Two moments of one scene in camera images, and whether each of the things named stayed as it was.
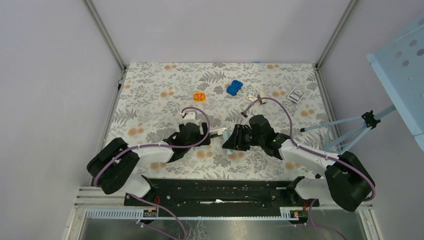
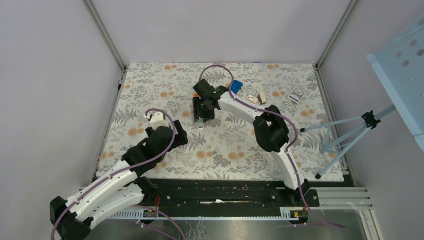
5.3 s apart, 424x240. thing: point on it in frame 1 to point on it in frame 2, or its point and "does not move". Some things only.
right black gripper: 235,141 to 197,112
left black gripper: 204,129 to 180,136
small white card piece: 251,98 does not move
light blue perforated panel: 399,63 does not move
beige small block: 262,95 does not move
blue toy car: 234,88 does not move
